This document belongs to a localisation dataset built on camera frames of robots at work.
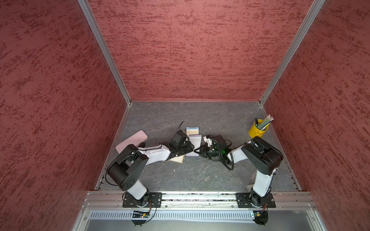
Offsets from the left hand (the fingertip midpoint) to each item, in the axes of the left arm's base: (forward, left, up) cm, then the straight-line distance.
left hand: (192, 150), depth 90 cm
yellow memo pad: (-5, +8, -1) cm, 10 cm away
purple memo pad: (+8, -2, 0) cm, 8 cm away
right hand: (-2, -1, -1) cm, 2 cm away
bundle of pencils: (+14, -48, +11) cm, 51 cm away
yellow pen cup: (+11, -41, +6) cm, 43 cm away
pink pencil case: (+8, +38, 0) cm, 39 cm away
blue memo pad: (+17, 0, -3) cm, 17 cm away
